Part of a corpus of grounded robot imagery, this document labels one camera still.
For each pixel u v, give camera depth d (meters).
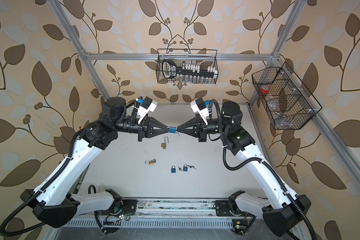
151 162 0.90
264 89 0.87
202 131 0.50
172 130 0.54
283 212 0.36
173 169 0.87
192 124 0.52
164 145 0.98
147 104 0.48
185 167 0.88
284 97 0.80
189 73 0.86
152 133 0.52
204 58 0.91
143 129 0.48
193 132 0.54
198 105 0.48
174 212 0.74
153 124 0.51
